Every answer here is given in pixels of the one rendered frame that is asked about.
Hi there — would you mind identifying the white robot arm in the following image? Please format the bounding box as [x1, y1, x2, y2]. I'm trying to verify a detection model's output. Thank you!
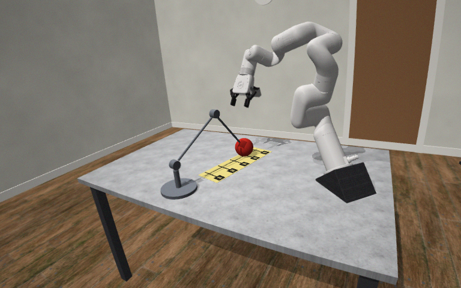
[239, 22, 358, 174]

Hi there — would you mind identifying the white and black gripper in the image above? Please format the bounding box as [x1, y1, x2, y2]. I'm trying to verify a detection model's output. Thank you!
[230, 73, 257, 108]

